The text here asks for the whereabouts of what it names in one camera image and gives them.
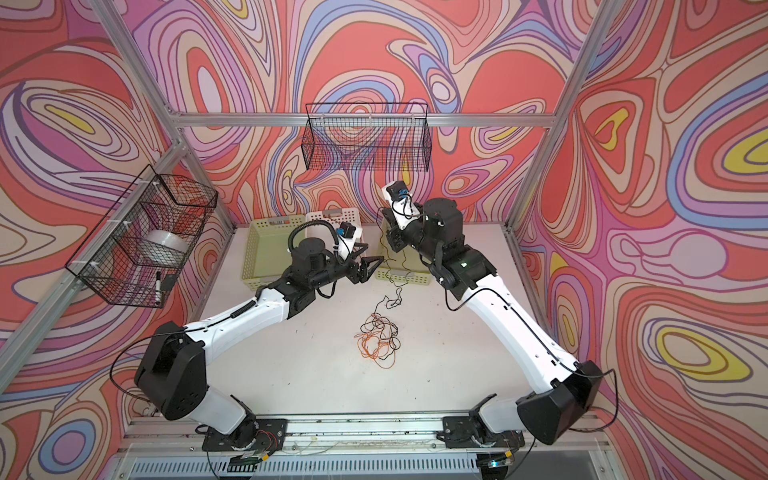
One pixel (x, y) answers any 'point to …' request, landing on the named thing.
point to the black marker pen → (158, 287)
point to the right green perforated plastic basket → (406, 267)
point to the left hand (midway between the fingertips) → (378, 250)
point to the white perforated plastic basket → (335, 216)
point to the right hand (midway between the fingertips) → (389, 216)
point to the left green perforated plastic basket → (268, 249)
